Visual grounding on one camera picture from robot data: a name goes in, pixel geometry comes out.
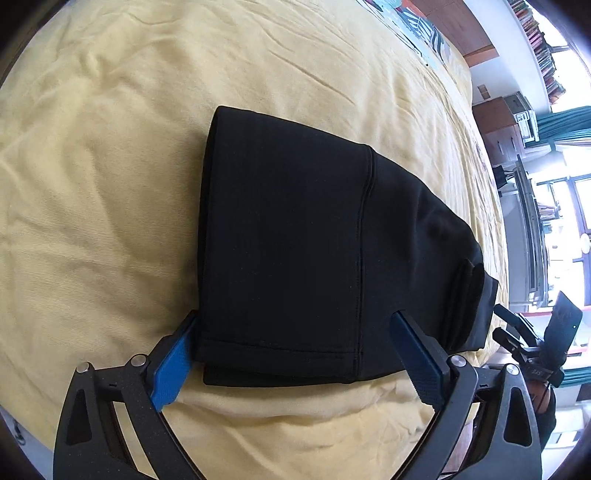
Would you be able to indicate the black pants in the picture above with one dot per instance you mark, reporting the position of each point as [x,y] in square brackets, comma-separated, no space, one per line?
[286,230]

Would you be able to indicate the yellow printed bed cover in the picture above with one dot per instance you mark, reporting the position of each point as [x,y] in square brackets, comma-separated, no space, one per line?
[115,184]

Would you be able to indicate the teal curtain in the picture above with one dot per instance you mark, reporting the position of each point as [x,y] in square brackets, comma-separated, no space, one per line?
[563,124]

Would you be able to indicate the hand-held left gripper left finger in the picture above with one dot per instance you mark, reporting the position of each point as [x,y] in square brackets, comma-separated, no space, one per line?
[175,364]

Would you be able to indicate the white printer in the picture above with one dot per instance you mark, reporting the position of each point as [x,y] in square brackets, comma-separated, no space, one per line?
[521,115]

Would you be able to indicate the wooden headboard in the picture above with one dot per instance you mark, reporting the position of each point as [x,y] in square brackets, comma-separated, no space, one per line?
[466,32]

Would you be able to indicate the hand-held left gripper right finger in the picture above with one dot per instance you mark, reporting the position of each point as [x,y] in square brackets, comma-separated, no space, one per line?
[420,360]

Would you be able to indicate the wooden dresser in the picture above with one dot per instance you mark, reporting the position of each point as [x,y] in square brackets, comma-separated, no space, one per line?
[498,134]

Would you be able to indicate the dark-edged desk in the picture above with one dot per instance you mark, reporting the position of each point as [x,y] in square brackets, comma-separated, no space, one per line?
[533,230]

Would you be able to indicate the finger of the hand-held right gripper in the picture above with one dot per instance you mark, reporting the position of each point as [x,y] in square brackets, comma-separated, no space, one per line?
[508,341]
[510,318]

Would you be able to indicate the row of books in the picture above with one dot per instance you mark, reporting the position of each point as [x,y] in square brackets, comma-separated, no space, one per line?
[542,50]

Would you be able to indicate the window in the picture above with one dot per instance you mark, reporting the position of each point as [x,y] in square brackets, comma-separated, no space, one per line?
[570,230]

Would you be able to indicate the beige wall plate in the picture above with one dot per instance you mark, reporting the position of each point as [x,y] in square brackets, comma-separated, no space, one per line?
[483,91]

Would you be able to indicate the black bag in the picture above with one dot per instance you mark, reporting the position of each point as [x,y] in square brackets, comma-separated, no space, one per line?
[503,175]

